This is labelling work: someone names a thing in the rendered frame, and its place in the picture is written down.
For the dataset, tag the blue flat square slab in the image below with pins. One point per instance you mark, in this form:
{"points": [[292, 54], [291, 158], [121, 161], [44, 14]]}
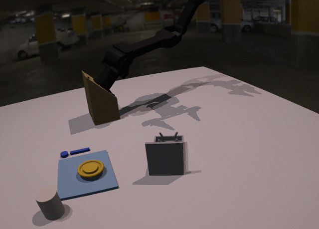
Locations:
{"points": [[72, 185]]}

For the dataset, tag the dark grey cylinder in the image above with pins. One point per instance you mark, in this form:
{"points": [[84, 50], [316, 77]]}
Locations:
{"points": [[49, 202]]}

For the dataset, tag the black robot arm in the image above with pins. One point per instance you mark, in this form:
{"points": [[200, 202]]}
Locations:
{"points": [[120, 55]]}

